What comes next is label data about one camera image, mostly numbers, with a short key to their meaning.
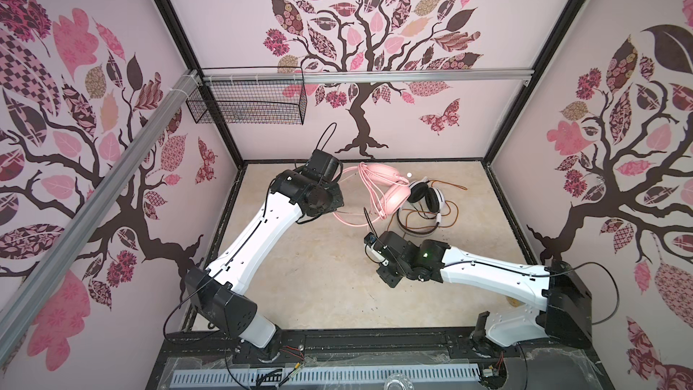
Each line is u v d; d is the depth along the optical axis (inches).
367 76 36.7
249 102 48.0
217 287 15.7
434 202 38.3
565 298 15.9
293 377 27.4
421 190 39.5
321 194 21.7
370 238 27.9
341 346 29.4
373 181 26.9
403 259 22.8
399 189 26.3
